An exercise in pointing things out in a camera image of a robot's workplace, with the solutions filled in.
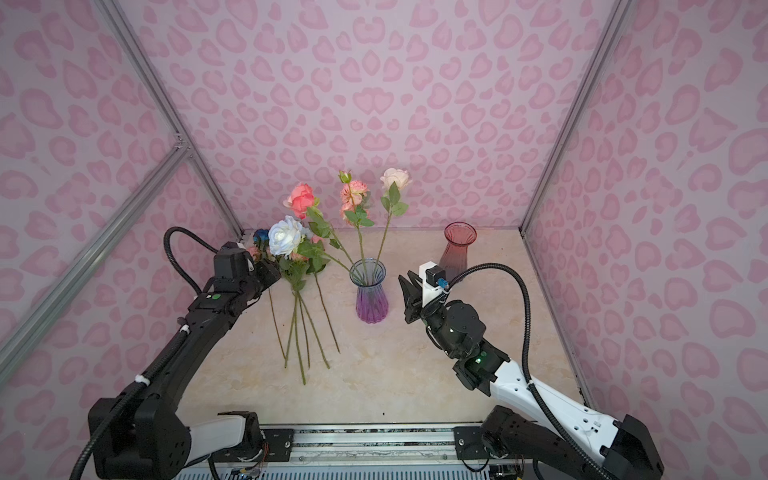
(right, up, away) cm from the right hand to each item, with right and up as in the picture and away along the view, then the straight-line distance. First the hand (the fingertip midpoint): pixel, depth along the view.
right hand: (404, 273), depth 67 cm
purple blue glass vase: (-10, -12, +31) cm, 35 cm away
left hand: (-36, +2, +15) cm, 39 cm away
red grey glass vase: (+18, +10, +27) cm, 34 cm away
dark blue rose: (-51, +10, +42) cm, 67 cm away
